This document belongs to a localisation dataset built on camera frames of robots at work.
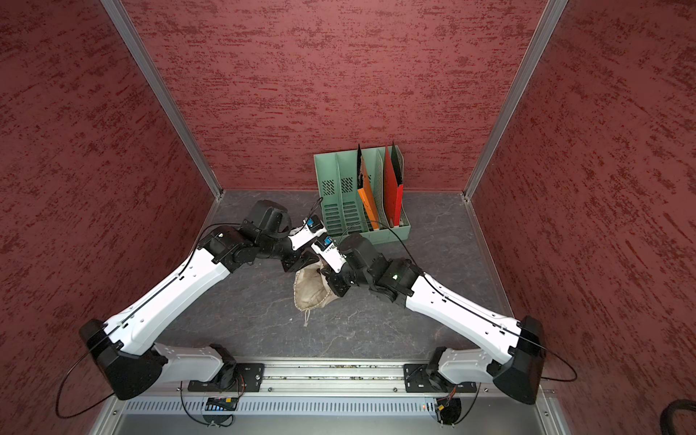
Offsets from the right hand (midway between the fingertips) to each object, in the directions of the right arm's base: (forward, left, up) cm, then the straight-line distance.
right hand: (325, 275), depth 70 cm
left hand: (+5, +5, +2) cm, 7 cm away
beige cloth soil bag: (-1, +5, -6) cm, 8 cm away
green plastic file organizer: (+42, -2, -21) cm, 47 cm away
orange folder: (+25, -12, +4) cm, 28 cm away
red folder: (+27, -21, +3) cm, 34 cm away
